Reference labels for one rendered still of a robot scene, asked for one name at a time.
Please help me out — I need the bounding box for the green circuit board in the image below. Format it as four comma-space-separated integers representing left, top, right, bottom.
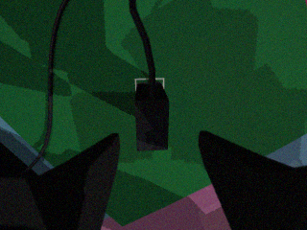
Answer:
0, 0, 307, 226

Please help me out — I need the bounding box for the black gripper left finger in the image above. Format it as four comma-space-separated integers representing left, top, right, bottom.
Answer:
0, 133, 120, 230

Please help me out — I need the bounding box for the dark grey rectangular block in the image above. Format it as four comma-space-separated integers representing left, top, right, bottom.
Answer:
0, 142, 38, 175

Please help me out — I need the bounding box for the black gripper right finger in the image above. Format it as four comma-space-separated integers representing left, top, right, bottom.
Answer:
199, 130, 307, 230

